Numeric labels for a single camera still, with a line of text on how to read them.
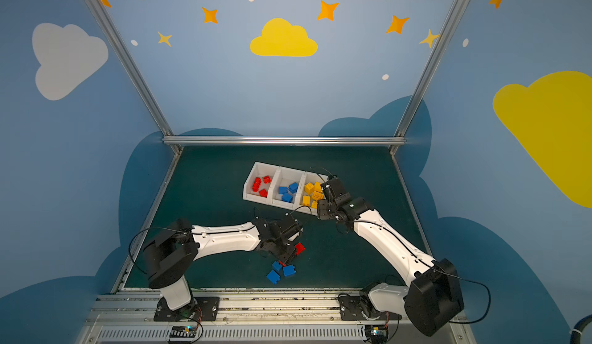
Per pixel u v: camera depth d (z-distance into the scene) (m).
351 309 0.74
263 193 1.04
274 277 0.81
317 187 1.03
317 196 1.01
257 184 1.05
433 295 0.40
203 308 0.75
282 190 1.05
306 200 0.98
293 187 1.03
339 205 0.62
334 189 0.63
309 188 1.02
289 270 0.82
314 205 0.96
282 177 1.07
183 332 0.73
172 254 0.45
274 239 0.65
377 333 0.73
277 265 0.82
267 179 1.07
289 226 0.68
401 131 1.15
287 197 1.01
